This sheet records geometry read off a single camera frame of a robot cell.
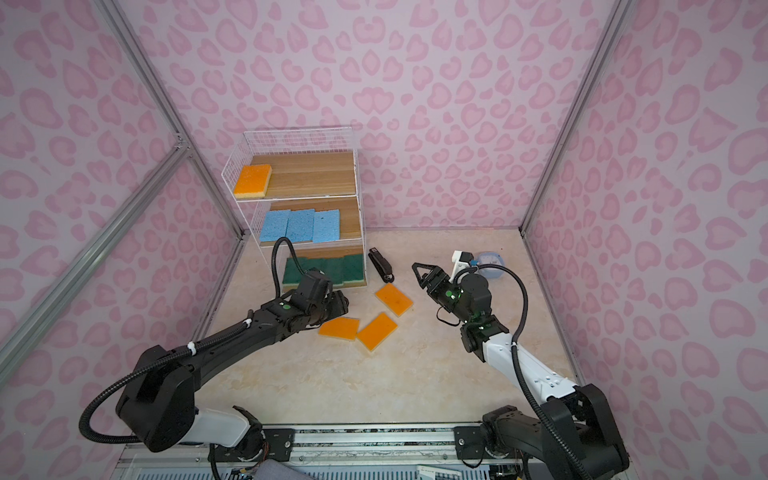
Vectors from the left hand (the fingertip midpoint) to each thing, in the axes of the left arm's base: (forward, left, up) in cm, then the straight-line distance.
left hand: (344, 299), depth 86 cm
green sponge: (0, +11, +13) cm, 17 cm away
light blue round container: (+22, -49, -10) cm, 54 cm away
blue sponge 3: (+16, +5, +14) cm, 22 cm away
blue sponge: (+17, +20, +13) cm, 29 cm away
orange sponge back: (+7, -14, -12) cm, 20 cm away
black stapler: (+19, -10, -9) cm, 23 cm away
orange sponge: (-4, -9, -12) cm, 15 cm away
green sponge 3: (+17, +4, -8) cm, 19 cm away
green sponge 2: (+20, +10, -10) cm, 24 cm away
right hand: (+1, -20, +13) cm, 24 cm away
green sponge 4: (+18, 0, -8) cm, 20 cm away
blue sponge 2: (+17, +12, +14) cm, 25 cm away
